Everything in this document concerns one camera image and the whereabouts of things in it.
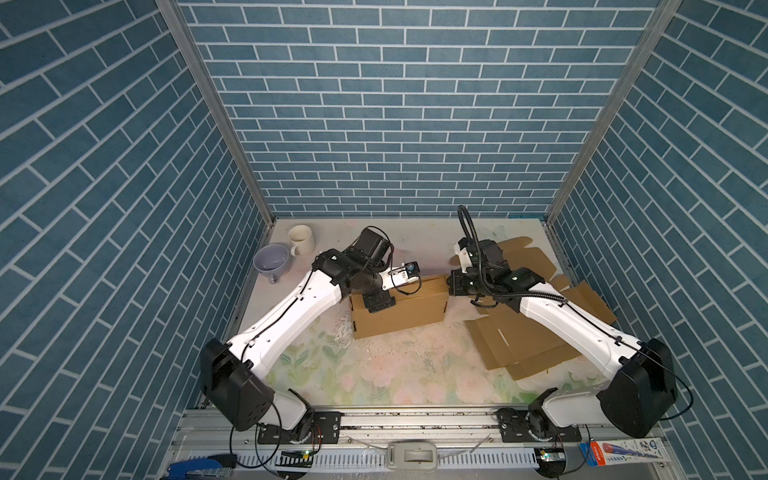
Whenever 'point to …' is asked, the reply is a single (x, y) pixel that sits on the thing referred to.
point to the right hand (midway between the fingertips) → (443, 278)
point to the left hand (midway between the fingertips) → (388, 287)
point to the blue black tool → (218, 466)
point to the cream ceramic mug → (302, 238)
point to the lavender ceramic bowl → (271, 259)
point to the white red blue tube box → (631, 451)
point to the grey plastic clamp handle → (412, 456)
